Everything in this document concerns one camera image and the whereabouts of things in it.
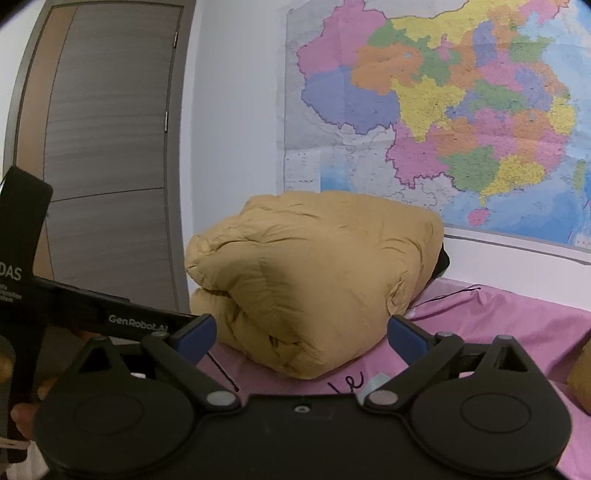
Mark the pink printed bed sheet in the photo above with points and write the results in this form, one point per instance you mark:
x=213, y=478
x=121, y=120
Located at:
x=498, y=314

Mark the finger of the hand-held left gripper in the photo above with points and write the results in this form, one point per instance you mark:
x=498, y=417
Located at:
x=115, y=311

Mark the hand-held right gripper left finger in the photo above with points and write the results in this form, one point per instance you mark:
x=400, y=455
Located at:
x=198, y=334

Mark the grey wooden door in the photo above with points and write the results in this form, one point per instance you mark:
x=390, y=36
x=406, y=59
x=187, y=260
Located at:
x=111, y=147
x=184, y=138

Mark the white cloth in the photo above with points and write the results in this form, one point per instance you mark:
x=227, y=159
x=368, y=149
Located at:
x=21, y=459

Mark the tan puffer jacket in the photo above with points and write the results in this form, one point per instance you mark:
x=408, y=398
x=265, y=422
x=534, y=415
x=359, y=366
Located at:
x=304, y=277

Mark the person's left hand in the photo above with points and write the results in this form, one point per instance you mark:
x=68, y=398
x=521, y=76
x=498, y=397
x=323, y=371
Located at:
x=32, y=406

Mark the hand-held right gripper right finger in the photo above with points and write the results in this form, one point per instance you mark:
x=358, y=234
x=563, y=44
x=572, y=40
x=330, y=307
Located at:
x=408, y=337

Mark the colourful wall map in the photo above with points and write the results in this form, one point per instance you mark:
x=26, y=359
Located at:
x=438, y=115

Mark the tan padded cloth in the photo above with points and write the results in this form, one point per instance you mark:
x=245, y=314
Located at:
x=581, y=371

